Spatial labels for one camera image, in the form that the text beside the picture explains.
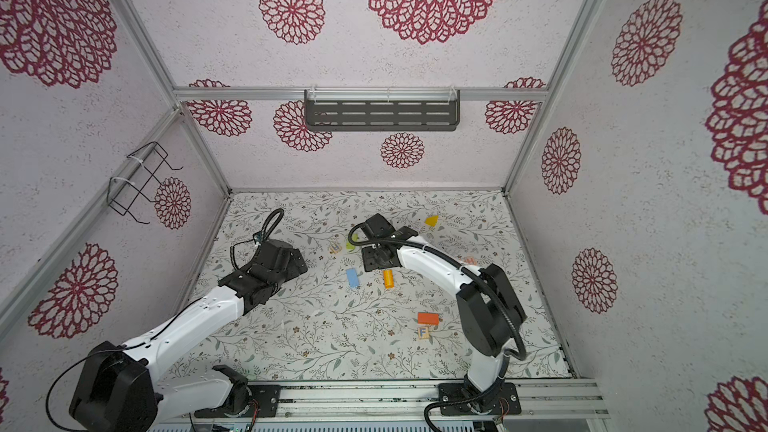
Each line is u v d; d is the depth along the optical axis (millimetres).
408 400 763
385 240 660
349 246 726
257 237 729
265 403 736
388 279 947
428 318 880
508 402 729
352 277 977
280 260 656
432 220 1126
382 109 931
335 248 1027
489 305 479
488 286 454
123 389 398
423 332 838
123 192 730
